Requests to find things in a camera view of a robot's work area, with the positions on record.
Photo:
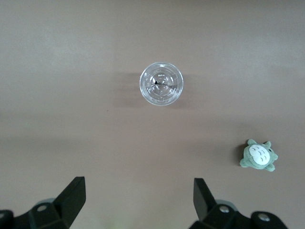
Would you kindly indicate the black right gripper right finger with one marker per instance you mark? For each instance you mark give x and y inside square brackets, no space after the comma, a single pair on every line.
[207,210]

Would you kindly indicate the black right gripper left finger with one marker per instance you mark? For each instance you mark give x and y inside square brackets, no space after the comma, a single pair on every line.
[64,210]

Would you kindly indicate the grey Totoro plush toy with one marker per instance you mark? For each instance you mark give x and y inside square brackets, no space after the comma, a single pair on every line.
[259,155]

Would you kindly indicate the clear plastic cup with lid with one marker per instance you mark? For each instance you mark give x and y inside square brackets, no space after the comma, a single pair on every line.
[161,83]

